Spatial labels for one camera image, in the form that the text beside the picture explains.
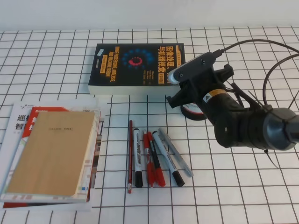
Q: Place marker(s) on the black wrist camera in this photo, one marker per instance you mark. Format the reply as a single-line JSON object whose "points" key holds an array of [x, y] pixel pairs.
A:
{"points": [[192, 68]]}

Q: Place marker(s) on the red marker pen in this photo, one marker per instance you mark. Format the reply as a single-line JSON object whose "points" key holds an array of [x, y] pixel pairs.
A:
{"points": [[150, 165]]}

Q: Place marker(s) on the black image processing textbook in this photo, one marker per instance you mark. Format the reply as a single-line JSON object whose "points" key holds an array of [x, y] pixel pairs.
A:
{"points": [[135, 69]]}

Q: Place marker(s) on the black pen red cap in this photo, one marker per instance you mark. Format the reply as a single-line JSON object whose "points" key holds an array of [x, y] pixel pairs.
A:
{"points": [[158, 170]]}

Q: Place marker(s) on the red pencil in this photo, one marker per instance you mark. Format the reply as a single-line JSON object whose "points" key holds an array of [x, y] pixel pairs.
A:
{"points": [[130, 156]]}

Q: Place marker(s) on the grey marker pen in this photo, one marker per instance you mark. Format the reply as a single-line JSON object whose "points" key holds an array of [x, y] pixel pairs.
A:
{"points": [[178, 156]]}

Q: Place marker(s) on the white marker black cap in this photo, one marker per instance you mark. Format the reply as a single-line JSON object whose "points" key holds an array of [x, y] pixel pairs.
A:
{"points": [[137, 155], [173, 169]]}

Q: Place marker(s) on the brown kraft notebook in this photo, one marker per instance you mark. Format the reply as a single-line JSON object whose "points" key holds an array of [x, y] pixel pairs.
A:
{"points": [[53, 157]]}

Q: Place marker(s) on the white brochure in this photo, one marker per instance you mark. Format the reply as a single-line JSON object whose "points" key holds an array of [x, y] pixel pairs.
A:
{"points": [[16, 135]]}

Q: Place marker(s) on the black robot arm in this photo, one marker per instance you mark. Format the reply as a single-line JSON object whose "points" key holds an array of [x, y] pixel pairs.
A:
{"points": [[265, 127]]}

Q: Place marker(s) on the black mesh pen holder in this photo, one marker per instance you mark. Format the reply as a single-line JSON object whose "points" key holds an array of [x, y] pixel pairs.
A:
{"points": [[192, 112]]}

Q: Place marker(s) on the red sheet under books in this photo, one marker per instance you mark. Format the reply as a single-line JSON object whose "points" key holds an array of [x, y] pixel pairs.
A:
{"points": [[8, 205]]}

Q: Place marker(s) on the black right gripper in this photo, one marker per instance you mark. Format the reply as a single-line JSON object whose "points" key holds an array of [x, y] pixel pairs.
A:
{"points": [[218, 106]]}

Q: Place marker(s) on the red and white book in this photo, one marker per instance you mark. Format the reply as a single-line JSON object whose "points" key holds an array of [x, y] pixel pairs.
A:
{"points": [[83, 189]]}

